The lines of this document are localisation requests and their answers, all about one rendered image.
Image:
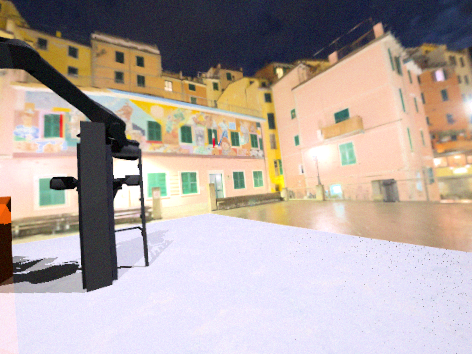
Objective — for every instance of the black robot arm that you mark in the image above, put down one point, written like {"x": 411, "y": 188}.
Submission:
{"x": 17, "y": 54}

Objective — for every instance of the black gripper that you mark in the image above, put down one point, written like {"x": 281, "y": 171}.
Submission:
{"x": 69, "y": 182}

